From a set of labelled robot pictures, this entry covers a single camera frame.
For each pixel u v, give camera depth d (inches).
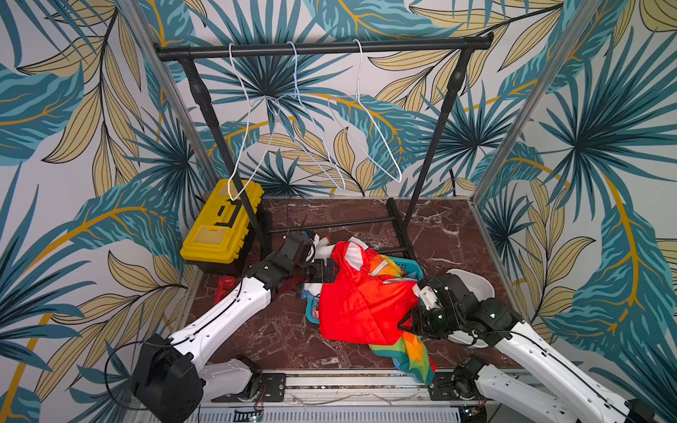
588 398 16.2
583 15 27.1
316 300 30.7
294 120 37.4
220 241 33.0
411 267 35.6
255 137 39.3
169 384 14.9
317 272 27.3
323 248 32.8
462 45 21.2
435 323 24.6
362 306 27.8
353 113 36.8
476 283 35.8
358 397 28.8
